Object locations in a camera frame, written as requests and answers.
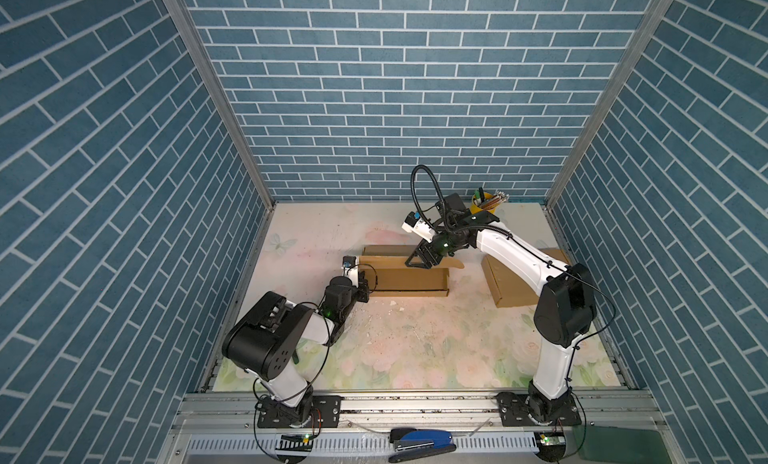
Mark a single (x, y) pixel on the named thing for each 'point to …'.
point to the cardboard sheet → (389, 275)
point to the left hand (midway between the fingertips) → (365, 273)
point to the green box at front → (598, 444)
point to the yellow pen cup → (475, 209)
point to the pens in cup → (488, 202)
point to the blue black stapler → (414, 444)
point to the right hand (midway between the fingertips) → (410, 254)
